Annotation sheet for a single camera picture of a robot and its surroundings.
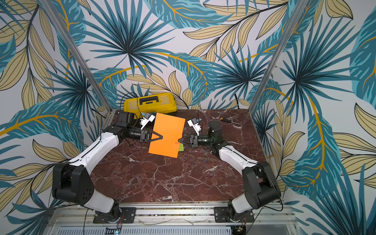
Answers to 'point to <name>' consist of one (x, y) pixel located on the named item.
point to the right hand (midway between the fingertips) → (180, 141)
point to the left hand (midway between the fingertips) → (160, 139)
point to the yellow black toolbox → (160, 103)
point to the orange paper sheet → (171, 129)
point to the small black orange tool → (222, 119)
